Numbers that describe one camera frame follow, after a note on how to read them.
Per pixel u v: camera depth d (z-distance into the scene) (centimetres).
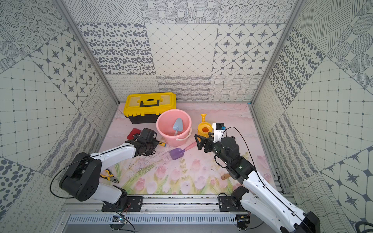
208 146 64
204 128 93
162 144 93
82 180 43
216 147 62
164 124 90
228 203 75
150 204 75
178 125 97
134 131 102
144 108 96
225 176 82
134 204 73
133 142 67
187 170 86
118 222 70
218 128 61
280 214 42
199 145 65
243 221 72
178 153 92
